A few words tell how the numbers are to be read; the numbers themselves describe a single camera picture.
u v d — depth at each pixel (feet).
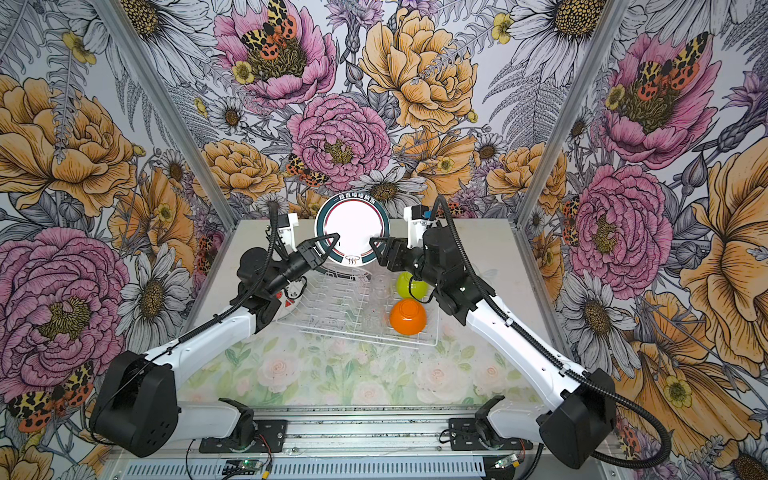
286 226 2.21
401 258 2.05
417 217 2.03
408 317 2.91
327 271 3.24
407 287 2.13
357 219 2.36
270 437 2.43
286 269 2.14
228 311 1.83
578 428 1.25
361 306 3.14
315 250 2.26
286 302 2.28
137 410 1.35
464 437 2.42
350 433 2.50
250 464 2.33
